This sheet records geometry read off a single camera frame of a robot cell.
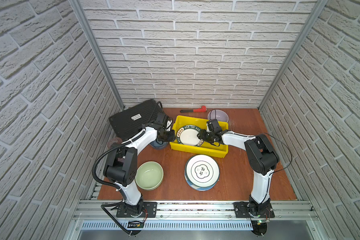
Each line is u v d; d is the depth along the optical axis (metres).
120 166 0.47
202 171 0.85
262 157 0.52
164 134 0.77
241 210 0.74
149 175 0.83
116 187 0.50
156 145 0.95
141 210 0.66
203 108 1.18
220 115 1.09
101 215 0.69
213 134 0.79
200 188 0.79
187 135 1.01
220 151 0.86
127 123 1.01
